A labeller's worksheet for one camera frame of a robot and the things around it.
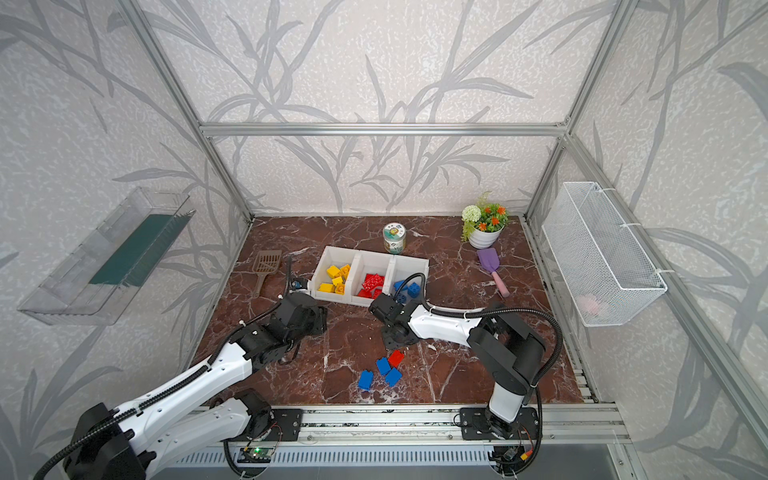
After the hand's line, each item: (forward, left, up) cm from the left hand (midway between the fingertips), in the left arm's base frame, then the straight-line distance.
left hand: (322, 312), depth 82 cm
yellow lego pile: (+17, 0, -8) cm, 19 cm away
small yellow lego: (+12, -2, -7) cm, 14 cm away
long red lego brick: (+15, -13, -8) cm, 21 cm away
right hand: (-3, -19, -10) cm, 22 cm away
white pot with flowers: (+32, -50, +2) cm, 60 cm away
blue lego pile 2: (-11, -17, -10) cm, 23 cm away
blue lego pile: (+11, -26, -6) cm, 29 cm away
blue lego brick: (+14, -21, -9) cm, 27 cm away
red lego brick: (+11, -10, -9) cm, 17 cm away
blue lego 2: (-14, -20, -10) cm, 26 cm away
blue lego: (-15, -12, -10) cm, 22 cm away
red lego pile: (-10, -21, -10) cm, 25 cm away
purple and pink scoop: (+25, -54, -8) cm, 60 cm away
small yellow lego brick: (+14, -1, -6) cm, 16 cm away
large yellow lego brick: (+13, +2, -8) cm, 15 cm away
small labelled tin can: (+31, -19, -3) cm, 37 cm away
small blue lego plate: (+10, -22, -10) cm, 26 cm away
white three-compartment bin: (+18, -8, -10) cm, 22 cm away
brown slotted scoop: (+25, +27, -12) cm, 39 cm away
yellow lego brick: (+18, -3, -7) cm, 19 cm away
